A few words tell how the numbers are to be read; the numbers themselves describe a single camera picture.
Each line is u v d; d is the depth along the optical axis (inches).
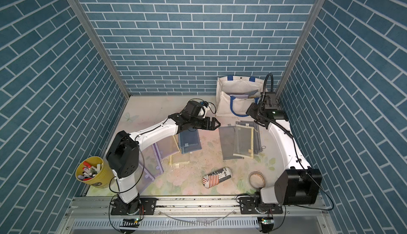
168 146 36.6
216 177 31.3
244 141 37.6
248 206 28.9
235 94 36.1
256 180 32.3
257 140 38.3
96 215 28.2
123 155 18.8
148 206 29.1
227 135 39.0
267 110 23.6
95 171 29.5
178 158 35.2
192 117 27.4
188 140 37.8
